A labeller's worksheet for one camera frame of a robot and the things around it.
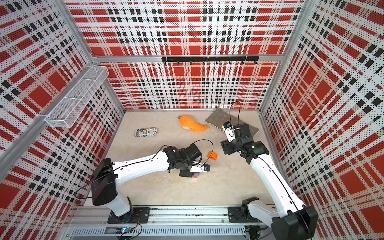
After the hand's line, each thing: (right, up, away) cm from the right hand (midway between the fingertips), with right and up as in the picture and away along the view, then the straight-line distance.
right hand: (231, 141), depth 78 cm
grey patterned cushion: (-4, +14, +31) cm, 34 cm away
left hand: (-20, -14, +3) cm, 25 cm away
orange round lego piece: (-9, -10, +13) cm, 19 cm away
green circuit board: (-52, -41, -8) cm, 67 cm away
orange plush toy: (-25, +10, +27) cm, 38 cm away
